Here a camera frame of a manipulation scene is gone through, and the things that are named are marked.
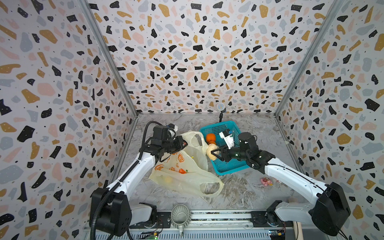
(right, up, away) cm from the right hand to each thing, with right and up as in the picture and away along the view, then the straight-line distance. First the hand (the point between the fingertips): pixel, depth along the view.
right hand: (212, 148), depth 75 cm
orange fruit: (+1, +3, +25) cm, 25 cm away
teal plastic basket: (+8, -14, +17) cm, 24 cm away
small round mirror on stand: (+6, +23, +16) cm, 29 cm away
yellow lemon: (-23, -18, +7) cm, 30 cm away
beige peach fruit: (-1, 0, +1) cm, 1 cm away
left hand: (-12, +4, +4) cm, 13 cm away
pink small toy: (+31, -20, +8) cm, 37 cm away
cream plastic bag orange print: (-14, -12, +5) cm, 19 cm away
